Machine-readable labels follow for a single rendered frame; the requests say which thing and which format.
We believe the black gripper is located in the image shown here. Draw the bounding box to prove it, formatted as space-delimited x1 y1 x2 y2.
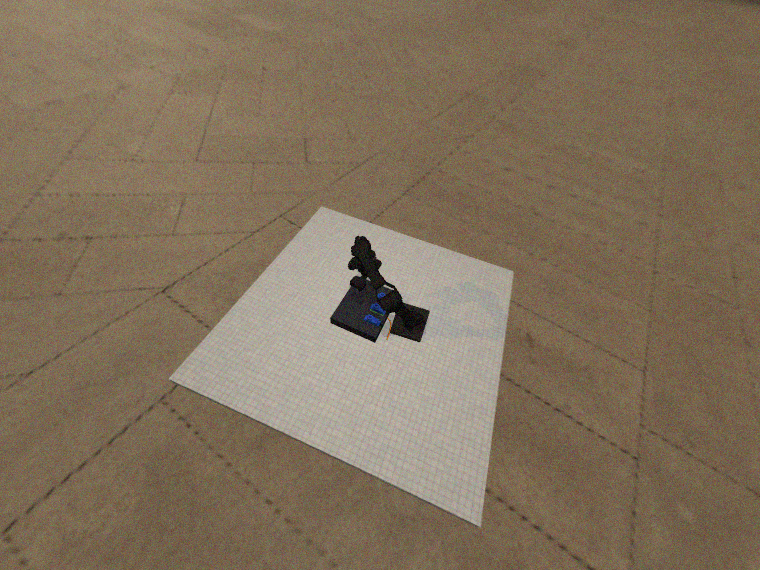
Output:
350 259 382 292

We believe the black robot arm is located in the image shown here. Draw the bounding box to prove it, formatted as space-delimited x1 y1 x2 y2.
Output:
348 236 426 333

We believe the blue rectangular block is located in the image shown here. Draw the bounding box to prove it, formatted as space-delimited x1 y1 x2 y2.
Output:
370 303 391 340

